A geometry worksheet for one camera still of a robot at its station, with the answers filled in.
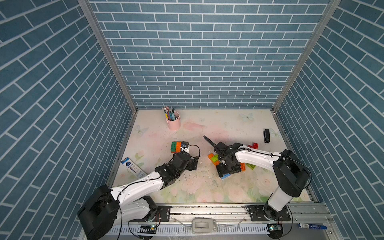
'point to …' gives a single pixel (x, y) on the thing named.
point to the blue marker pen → (311, 226)
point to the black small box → (266, 136)
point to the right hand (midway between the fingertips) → (225, 174)
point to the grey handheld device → (204, 225)
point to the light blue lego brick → (225, 175)
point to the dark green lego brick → (173, 147)
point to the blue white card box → (133, 168)
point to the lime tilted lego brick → (251, 166)
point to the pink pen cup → (174, 125)
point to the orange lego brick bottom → (216, 163)
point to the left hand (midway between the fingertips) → (195, 157)
